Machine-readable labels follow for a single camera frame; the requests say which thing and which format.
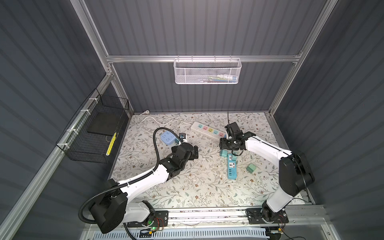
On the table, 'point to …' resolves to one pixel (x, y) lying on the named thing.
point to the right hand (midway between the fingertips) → (225, 145)
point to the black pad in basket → (103, 123)
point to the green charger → (251, 168)
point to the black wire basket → (92, 134)
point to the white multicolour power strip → (207, 129)
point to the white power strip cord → (147, 112)
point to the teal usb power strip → (232, 167)
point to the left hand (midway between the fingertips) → (189, 146)
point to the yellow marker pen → (111, 144)
